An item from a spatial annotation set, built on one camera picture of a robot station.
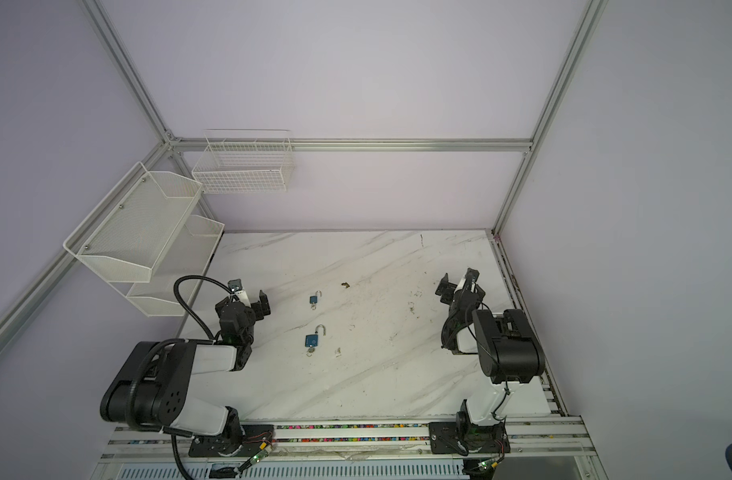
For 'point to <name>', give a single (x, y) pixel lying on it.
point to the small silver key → (310, 351)
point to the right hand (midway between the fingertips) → (458, 276)
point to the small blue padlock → (314, 299)
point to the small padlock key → (313, 306)
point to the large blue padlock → (312, 340)
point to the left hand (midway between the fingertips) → (244, 296)
